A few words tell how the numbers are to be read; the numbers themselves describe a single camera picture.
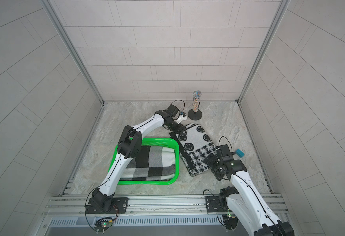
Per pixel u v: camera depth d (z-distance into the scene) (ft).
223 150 2.06
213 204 2.32
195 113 3.46
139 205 2.37
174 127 2.88
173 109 2.77
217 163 2.18
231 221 2.24
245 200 1.54
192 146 2.89
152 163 2.59
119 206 2.33
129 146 2.02
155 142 2.99
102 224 2.14
